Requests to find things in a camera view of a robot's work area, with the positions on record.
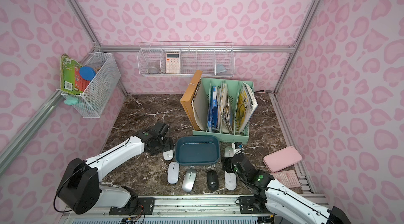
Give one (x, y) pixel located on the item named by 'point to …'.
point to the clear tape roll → (152, 70)
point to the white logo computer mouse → (230, 180)
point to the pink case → (282, 159)
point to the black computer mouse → (212, 180)
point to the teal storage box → (197, 150)
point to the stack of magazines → (225, 110)
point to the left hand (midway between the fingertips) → (167, 144)
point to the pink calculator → (172, 63)
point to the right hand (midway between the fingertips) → (226, 157)
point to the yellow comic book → (246, 105)
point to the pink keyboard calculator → (289, 178)
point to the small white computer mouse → (168, 155)
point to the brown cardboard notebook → (194, 100)
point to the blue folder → (213, 113)
